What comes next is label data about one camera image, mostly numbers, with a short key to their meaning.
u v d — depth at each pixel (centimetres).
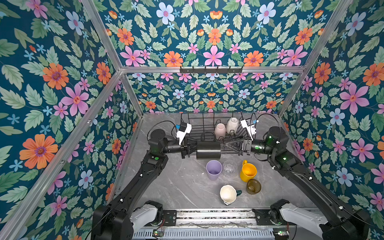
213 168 85
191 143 61
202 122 112
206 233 70
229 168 89
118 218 38
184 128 57
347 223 38
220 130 96
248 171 87
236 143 57
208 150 58
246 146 56
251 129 57
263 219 73
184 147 58
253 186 83
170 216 74
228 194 77
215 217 75
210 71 92
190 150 62
